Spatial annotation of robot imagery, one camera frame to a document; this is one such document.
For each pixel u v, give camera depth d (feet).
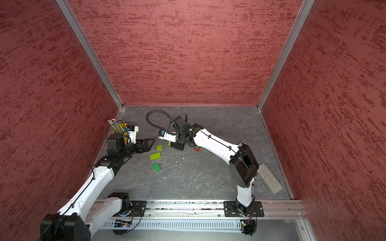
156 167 2.80
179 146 2.41
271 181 2.64
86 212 1.45
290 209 2.49
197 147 1.93
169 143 2.66
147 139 2.38
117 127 2.96
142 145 2.37
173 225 2.54
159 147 3.11
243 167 1.51
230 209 2.43
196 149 3.16
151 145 2.49
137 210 2.29
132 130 2.35
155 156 2.99
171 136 2.36
